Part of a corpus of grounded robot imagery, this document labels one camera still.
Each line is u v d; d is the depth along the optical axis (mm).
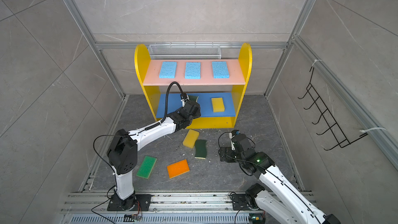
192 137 958
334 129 645
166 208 730
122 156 477
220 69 748
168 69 745
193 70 741
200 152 903
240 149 574
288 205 424
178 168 833
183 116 673
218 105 934
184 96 767
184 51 980
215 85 713
